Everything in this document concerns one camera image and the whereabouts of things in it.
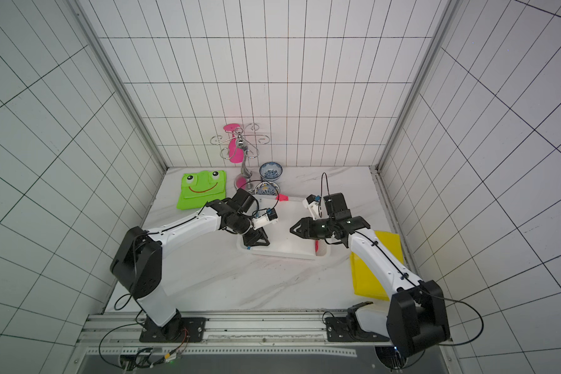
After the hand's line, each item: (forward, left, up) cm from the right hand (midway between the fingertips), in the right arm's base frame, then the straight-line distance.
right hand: (287, 231), depth 79 cm
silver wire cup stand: (+33, +20, +11) cm, 40 cm away
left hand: (-1, +10, -7) cm, 12 cm away
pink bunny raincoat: (0, -12, -10) cm, 16 cm away
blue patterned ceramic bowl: (+42, +11, -15) cm, 46 cm away
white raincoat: (-1, +2, -5) cm, 6 cm away
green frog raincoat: (+29, +45, -14) cm, 55 cm away
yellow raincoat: (-10, -29, -17) cm, 35 cm away
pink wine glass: (+27, +22, +11) cm, 36 cm away
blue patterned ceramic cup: (+30, +11, -14) cm, 35 cm away
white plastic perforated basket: (-4, +15, -7) cm, 17 cm away
